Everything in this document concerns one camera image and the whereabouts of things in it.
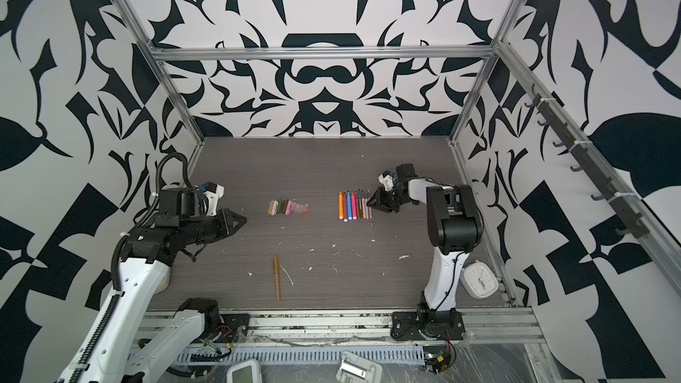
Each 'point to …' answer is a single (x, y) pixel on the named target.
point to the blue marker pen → (348, 206)
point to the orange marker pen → (340, 205)
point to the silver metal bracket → (355, 369)
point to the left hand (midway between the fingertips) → (244, 216)
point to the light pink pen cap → (274, 207)
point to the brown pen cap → (284, 207)
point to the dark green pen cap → (280, 206)
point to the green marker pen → (358, 207)
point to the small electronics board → (437, 357)
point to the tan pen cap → (270, 207)
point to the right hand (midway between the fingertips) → (372, 201)
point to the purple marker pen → (345, 218)
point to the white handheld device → (249, 371)
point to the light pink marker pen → (366, 208)
